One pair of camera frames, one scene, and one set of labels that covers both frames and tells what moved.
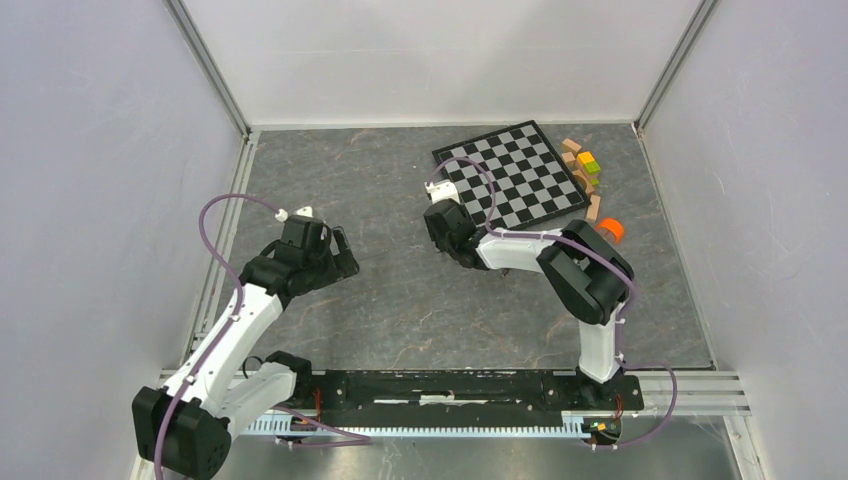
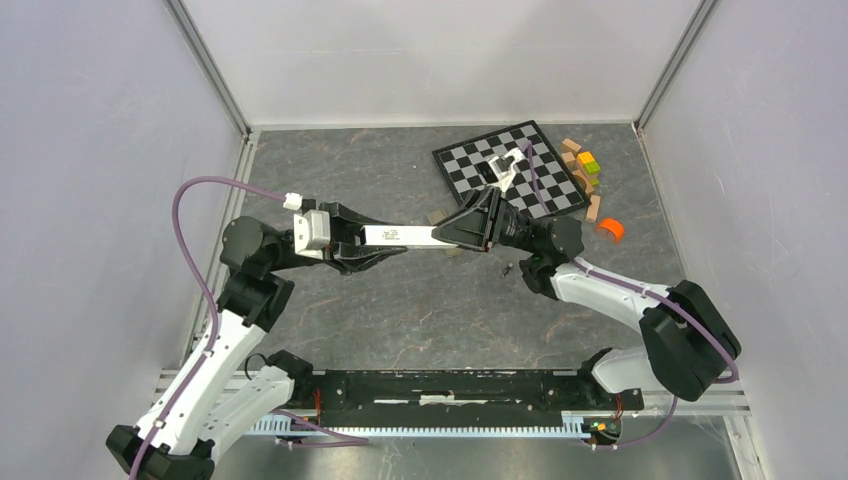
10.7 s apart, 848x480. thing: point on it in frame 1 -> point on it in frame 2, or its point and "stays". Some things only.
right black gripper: [437, 241] -> [476, 235]
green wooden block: [592, 167] stays
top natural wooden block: [570, 146] stays
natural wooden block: [569, 158] stays
